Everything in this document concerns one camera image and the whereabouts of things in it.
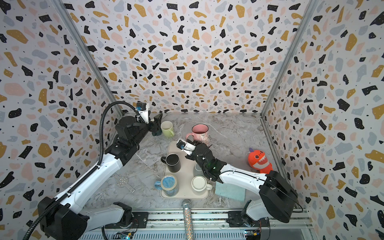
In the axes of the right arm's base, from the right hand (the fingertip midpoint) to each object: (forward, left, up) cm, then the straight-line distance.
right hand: (187, 136), depth 77 cm
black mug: (-6, +9, -16) cm, 20 cm away
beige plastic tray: (-11, +3, -26) cm, 29 cm away
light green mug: (+16, +16, -14) cm, 26 cm away
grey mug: (-12, -6, -15) cm, 20 cm away
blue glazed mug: (-20, +8, -13) cm, 26 cm away
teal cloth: (-20, -24, -24) cm, 39 cm away
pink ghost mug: (-1, -7, +4) cm, 8 cm away
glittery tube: (-28, 0, -20) cm, 34 cm away
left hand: (+6, +15, +13) cm, 21 cm away
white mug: (-18, -6, -17) cm, 26 cm away
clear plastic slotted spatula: (-16, +38, -23) cm, 47 cm away
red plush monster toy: (-5, -41, -18) cm, 45 cm away
